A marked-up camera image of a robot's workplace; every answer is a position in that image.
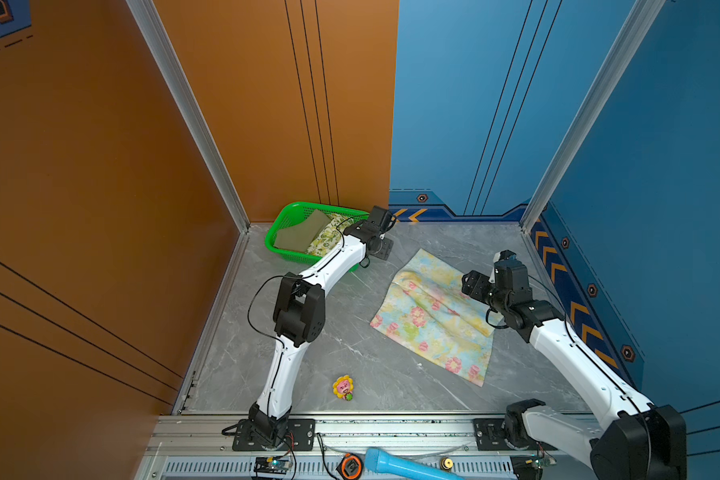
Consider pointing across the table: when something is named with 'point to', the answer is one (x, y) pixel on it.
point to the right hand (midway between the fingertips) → (469, 281)
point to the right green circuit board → (540, 461)
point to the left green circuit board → (272, 465)
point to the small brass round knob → (446, 463)
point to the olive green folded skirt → (301, 235)
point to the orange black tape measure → (351, 467)
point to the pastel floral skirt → (423, 309)
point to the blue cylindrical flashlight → (377, 460)
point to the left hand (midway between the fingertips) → (376, 240)
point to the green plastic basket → (300, 208)
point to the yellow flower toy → (343, 387)
